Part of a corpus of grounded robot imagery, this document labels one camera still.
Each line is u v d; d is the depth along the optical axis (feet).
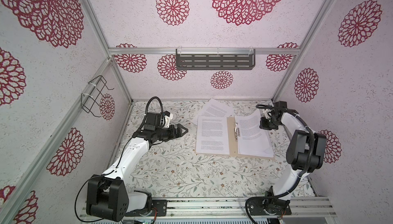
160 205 2.50
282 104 2.55
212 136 3.30
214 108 3.83
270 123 2.69
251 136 3.28
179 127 2.37
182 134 2.39
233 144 3.15
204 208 2.45
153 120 2.10
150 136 1.91
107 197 1.32
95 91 2.60
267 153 3.01
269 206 2.24
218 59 3.11
